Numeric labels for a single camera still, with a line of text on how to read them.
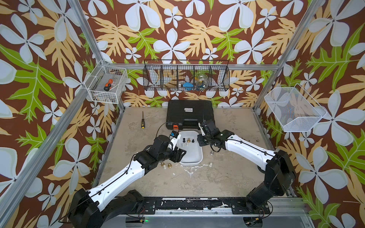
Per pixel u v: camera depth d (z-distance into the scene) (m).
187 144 0.96
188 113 1.07
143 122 1.08
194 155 0.92
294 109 0.82
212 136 0.65
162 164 0.86
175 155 0.66
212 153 0.93
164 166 0.86
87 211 0.38
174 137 0.67
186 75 0.98
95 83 0.81
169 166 0.87
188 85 0.96
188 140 0.99
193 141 0.99
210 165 0.88
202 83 0.97
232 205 0.75
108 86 0.80
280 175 0.44
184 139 0.98
